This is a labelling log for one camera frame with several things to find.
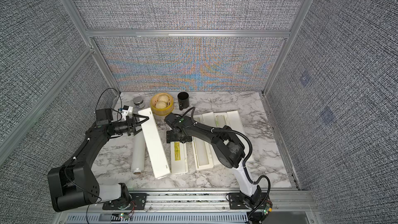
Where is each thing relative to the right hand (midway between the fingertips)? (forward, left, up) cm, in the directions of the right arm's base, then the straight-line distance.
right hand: (174, 136), depth 90 cm
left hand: (0, +11, +16) cm, 19 cm away
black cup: (+26, -3, +2) cm, 26 cm away
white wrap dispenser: (-12, +6, +16) cm, 21 cm away
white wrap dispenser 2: (+12, -20, +1) cm, 23 cm away
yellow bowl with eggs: (+25, +11, -1) cm, 27 cm away
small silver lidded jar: (+26, +27, 0) cm, 37 cm away
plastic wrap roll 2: (-8, -16, +1) cm, 18 cm away
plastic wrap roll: (-9, +20, -2) cm, 22 cm away
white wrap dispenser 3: (+10, -34, +2) cm, 36 cm away
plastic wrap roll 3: (+11, -28, 0) cm, 30 cm away
